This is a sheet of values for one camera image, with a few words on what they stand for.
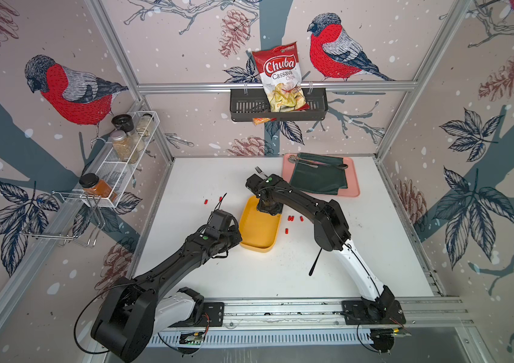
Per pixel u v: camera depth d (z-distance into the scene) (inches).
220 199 40.6
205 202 40.8
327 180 43.7
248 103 37.4
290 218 38.4
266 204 32.8
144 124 33.8
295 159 47.3
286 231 36.9
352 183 43.5
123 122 29.1
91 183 23.2
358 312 28.4
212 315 28.8
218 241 25.5
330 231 24.2
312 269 32.8
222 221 26.3
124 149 28.3
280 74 32.7
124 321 15.9
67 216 22.7
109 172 29.1
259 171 45.3
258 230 36.2
